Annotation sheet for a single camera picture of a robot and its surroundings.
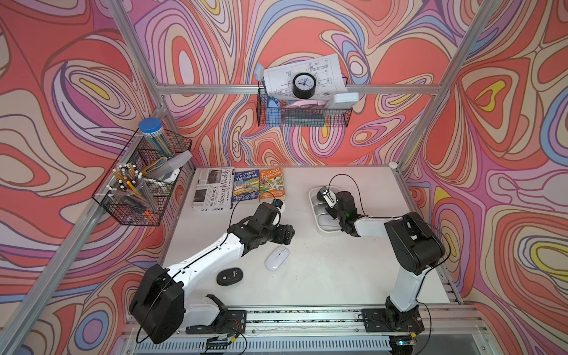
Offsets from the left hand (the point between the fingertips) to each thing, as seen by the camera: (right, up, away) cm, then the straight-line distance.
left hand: (288, 231), depth 81 cm
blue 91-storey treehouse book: (-21, +17, +27) cm, 39 cm away
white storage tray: (+12, +14, +20) cm, 27 cm away
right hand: (+22, +10, +18) cm, 31 cm away
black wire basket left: (-44, +20, -7) cm, 49 cm away
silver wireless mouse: (+15, +7, +21) cm, 27 cm away
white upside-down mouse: (+17, +1, +12) cm, 21 cm away
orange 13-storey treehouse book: (-8, +18, +29) cm, 35 cm away
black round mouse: (-22, -17, -1) cm, 28 cm away
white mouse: (-5, -12, +5) cm, 13 cm away
